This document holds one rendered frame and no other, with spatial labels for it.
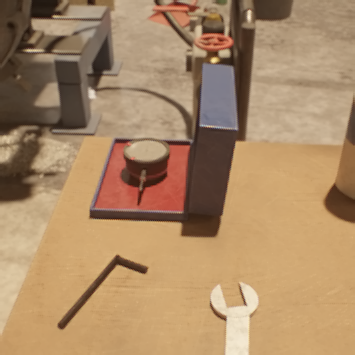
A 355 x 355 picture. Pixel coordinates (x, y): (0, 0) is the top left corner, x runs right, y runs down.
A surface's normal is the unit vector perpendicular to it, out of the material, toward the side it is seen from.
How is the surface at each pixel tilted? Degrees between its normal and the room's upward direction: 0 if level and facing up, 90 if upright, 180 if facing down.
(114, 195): 0
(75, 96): 90
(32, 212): 0
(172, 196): 0
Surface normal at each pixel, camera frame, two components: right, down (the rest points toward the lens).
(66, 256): 0.00, -0.82
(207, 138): -0.06, 0.57
